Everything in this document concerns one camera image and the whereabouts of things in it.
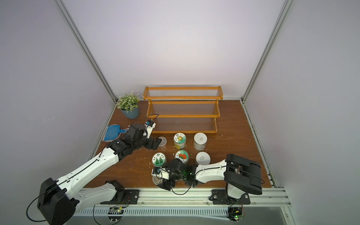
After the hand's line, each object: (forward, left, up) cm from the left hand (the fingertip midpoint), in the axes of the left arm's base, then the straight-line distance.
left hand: (156, 136), depth 80 cm
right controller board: (-35, -43, -15) cm, 57 cm away
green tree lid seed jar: (-11, -2, -7) cm, 13 cm away
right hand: (-19, -2, -10) cm, 21 cm away
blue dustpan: (+12, +37, -17) cm, 43 cm away
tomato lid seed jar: (-9, -15, -7) cm, 19 cm away
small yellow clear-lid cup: (-22, -2, -10) cm, 24 cm away
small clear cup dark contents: (+1, -3, -9) cm, 9 cm away
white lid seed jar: (+1, -26, -7) cm, 27 cm away
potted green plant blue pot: (+26, +24, 0) cm, 36 cm away
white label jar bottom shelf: (-10, -27, -6) cm, 30 cm away
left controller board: (-36, +20, -19) cm, 45 cm away
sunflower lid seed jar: (+1, -14, -7) cm, 15 cm away
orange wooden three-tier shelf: (+31, -15, -12) cm, 37 cm away
